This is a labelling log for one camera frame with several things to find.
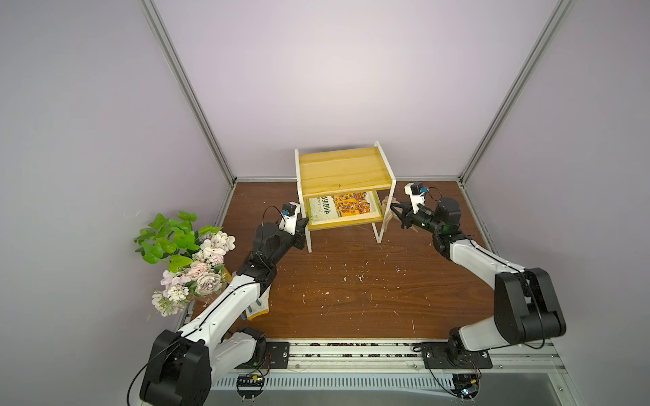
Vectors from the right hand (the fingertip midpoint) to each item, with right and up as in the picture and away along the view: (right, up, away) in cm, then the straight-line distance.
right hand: (397, 198), depth 83 cm
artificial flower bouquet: (-58, -15, -19) cm, 63 cm away
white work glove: (-46, -37, -1) cm, 59 cm away
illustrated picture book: (-13, -3, +6) cm, 15 cm away
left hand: (-31, -6, -3) cm, 32 cm away
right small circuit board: (+17, -55, -12) cm, 58 cm away
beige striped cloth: (-3, -5, -1) cm, 6 cm away
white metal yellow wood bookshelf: (-18, +3, -9) cm, 21 cm away
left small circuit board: (-46, -55, -11) cm, 73 cm away
